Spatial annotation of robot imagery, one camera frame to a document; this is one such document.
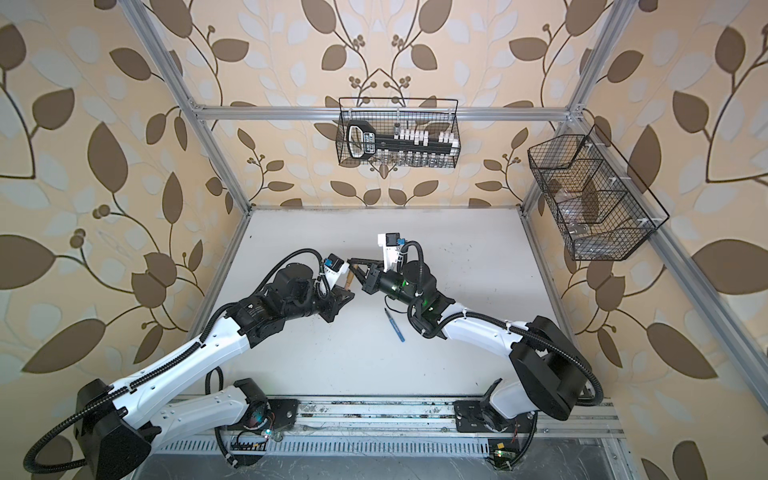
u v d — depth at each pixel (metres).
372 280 0.65
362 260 0.69
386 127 0.85
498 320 0.50
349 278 0.72
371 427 0.74
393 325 0.90
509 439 0.72
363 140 0.84
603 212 0.73
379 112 0.91
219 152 1.04
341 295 0.67
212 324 0.50
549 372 0.43
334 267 0.65
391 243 0.67
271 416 0.74
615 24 0.72
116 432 0.38
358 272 0.72
